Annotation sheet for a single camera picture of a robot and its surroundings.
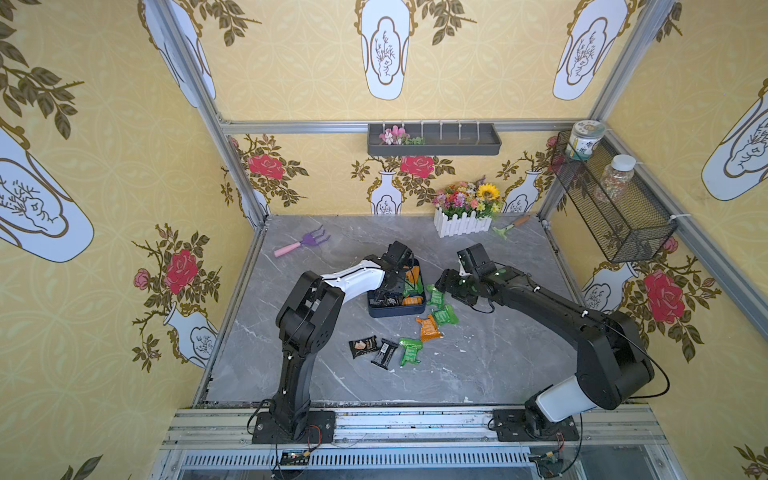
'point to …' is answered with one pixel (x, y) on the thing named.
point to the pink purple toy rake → (309, 239)
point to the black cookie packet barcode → (384, 353)
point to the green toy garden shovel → (502, 232)
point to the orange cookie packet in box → (413, 273)
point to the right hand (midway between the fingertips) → (447, 283)
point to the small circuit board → (294, 458)
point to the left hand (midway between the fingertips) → (381, 279)
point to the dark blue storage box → (406, 298)
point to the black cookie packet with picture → (363, 346)
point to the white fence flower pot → (466, 208)
